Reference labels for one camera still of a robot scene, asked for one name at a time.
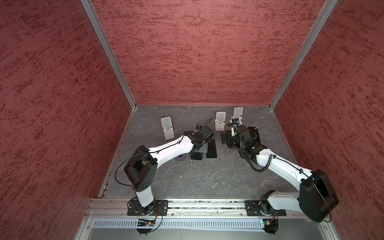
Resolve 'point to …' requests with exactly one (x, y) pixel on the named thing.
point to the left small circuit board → (144, 222)
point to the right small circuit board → (270, 223)
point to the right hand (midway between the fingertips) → (228, 135)
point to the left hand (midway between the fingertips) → (197, 149)
